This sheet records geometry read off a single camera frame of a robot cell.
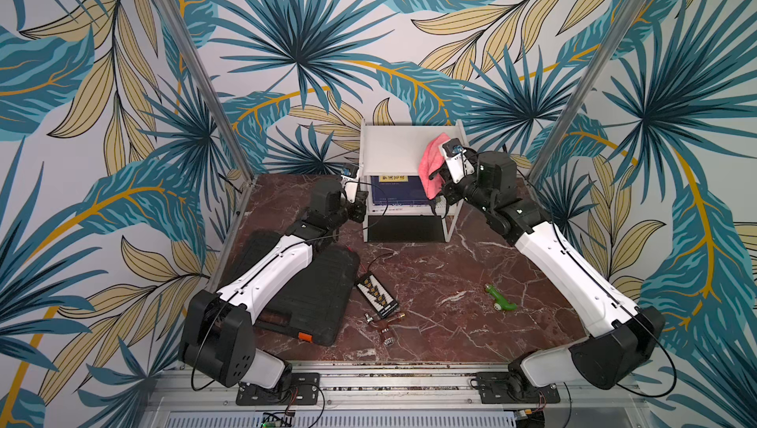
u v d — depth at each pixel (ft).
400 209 2.87
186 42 2.63
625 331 1.31
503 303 2.85
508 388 2.40
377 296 2.88
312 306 2.65
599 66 2.81
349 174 2.23
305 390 2.42
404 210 2.88
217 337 1.34
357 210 2.35
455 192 2.13
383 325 2.69
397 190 2.94
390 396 2.40
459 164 2.07
